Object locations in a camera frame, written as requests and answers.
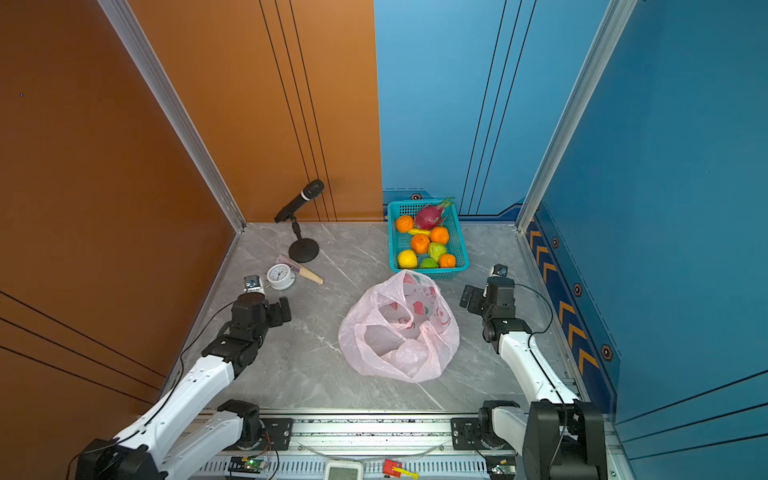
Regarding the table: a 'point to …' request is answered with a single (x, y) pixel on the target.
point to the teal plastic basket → (401, 241)
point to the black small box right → (501, 467)
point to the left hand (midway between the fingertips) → (270, 298)
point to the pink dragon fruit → (428, 215)
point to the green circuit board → (242, 464)
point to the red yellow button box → (395, 469)
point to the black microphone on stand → (303, 249)
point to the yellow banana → (417, 231)
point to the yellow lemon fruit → (407, 259)
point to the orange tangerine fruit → (420, 243)
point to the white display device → (344, 470)
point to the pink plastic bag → (408, 330)
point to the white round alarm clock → (280, 276)
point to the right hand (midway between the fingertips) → (479, 292)
